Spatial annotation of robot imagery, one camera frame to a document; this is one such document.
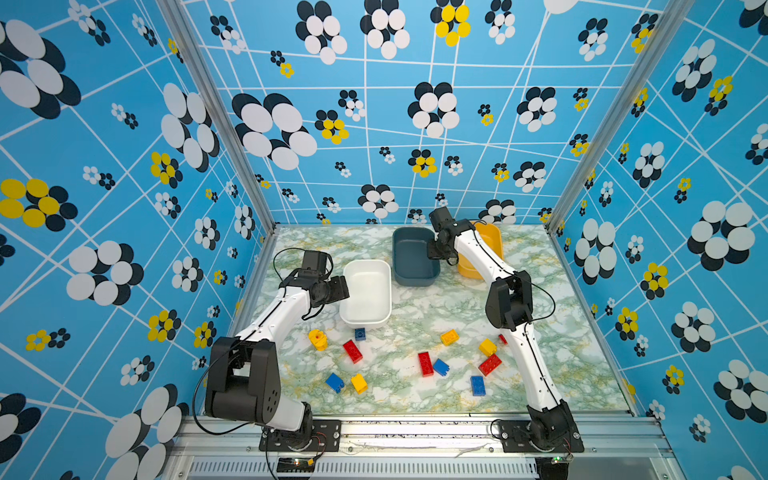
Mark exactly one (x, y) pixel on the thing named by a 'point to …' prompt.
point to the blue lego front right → (478, 385)
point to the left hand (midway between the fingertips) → (340, 289)
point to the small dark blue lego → (360, 334)
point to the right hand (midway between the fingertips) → (437, 253)
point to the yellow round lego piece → (318, 339)
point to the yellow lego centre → (450, 337)
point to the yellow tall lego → (488, 347)
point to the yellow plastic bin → (493, 236)
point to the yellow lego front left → (359, 383)
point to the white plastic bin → (369, 283)
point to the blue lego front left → (335, 382)
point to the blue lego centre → (441, 367)
